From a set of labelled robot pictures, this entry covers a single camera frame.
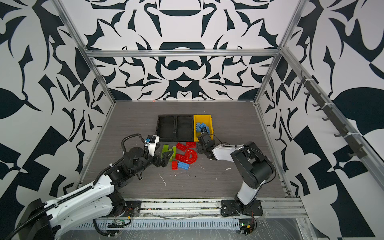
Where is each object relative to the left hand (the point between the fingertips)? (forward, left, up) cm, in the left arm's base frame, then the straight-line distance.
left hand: (166, 146), depth 76 cm
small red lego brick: (-4, -3, -15) cm, 16 cm away
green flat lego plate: (+7, +3, -17) cm, 18 cm away
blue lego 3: (+22, -20, -14) cm, 33 cm away
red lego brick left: (+8, -6, -18) cm, 21 cm away
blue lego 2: (+19, -17, -13) cm, 29 cm away
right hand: (+11, -20, -17) cm, 29 cm away
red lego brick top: (+10, -12, -17) cm, 24 cm away
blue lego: (-4, -8, -17) cm, 19 cm away
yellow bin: (+27, -24, -14) cm, 38 cm away
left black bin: (+23, +4, -17) cm, 29 cm away
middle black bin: (+22, -8, -17) cm, 29 cm away
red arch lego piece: (+2, -12, -18) cm, 21 cm away
